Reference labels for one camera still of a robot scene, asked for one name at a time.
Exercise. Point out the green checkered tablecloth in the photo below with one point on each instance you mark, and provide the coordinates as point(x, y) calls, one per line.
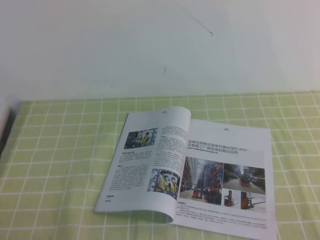
point(58, 153)

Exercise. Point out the white glossy magazine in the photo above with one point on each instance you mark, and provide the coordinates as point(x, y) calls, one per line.
point(198, 174)

